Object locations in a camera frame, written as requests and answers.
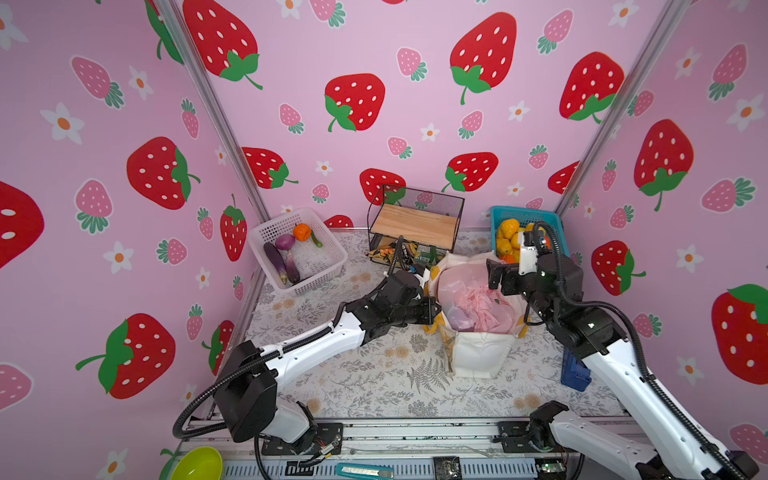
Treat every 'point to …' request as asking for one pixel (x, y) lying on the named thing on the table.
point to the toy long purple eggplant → (277, 259)
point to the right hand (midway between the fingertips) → (506, 257)
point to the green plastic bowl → (198, 463)
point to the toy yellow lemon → (509, 227)
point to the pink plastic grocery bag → (468, 303)
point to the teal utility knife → (364, 471)
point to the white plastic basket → (298, 248)
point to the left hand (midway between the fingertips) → (444, 308)
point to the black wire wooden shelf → (423, 224)
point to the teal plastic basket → (525, 216)
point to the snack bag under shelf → (423, 255)
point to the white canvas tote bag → (470, 354)
